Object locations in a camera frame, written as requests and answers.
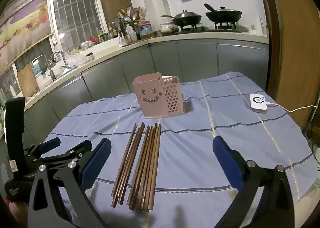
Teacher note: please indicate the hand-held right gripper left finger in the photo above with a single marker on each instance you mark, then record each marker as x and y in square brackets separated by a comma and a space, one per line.
[97, 163]

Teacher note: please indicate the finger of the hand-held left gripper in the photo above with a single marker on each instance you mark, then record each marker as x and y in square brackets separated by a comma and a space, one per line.
[51, 143]
[82, 146]

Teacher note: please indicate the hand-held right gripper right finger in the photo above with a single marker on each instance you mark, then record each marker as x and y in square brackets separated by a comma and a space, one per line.
[227, 163]

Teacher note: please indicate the bundle of wooden chopsticks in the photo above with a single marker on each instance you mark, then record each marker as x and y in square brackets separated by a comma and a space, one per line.
[147, 168]

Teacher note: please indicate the pink smiley utensil holder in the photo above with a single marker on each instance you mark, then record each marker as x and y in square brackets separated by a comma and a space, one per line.
[150, 95]

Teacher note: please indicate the blue striped tablecloth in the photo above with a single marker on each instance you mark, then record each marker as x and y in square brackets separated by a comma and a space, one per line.
[200, 163]

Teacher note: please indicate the wooden cutting board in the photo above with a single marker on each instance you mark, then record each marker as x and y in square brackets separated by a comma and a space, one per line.
[27, 80]

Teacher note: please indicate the angular steel faucet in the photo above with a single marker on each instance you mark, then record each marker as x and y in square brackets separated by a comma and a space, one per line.
[50, 70]

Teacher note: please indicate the small white device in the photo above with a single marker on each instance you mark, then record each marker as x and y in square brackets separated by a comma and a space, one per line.
[257, 101]

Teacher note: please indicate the stainless kitchen sink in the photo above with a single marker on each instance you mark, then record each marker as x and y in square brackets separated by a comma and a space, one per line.
[62, 70]

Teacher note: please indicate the curved steel faucet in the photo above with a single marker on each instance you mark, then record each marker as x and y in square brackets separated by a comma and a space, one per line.
[61, 54]

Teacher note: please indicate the white rectangular box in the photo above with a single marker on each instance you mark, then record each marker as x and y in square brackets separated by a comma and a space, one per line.
[107, 45]

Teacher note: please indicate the grey kitchen counter cabinets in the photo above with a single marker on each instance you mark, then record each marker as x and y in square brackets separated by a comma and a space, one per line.
[195, 57]

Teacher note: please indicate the clear plastic bottle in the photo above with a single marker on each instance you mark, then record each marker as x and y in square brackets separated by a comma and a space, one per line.
[121, 40]

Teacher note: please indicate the row of condiment bottles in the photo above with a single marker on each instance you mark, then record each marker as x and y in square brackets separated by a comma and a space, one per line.
[110, 32]

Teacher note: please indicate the white plastic jug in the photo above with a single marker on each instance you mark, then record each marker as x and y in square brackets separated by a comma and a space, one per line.
[129, 32]

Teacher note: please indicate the barred window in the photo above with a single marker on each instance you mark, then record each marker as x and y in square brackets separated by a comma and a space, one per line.
[75, 12]

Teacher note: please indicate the blue label oil bottle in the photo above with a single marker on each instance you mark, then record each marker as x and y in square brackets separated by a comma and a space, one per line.
[145, 29]

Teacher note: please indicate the gas stove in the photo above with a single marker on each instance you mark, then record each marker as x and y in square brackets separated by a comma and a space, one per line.
[200, 29]

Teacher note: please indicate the brown wooden door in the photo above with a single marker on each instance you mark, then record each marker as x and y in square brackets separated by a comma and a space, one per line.
[295, 42]

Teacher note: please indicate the black rack with packets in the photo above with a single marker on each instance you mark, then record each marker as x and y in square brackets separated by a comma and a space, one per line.
[132, 15]

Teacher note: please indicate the brown cardboard sheet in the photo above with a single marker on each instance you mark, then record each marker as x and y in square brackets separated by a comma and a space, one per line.
[115, 5]

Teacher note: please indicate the black wok with lid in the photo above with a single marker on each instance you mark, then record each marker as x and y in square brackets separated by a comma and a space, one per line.
[222, 15]

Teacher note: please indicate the black pan with silver lid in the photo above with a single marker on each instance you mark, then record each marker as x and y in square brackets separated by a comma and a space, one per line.
[187, 17]

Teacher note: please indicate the fruit print wall poster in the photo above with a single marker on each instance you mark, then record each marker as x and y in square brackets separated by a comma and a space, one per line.
[25, 22]

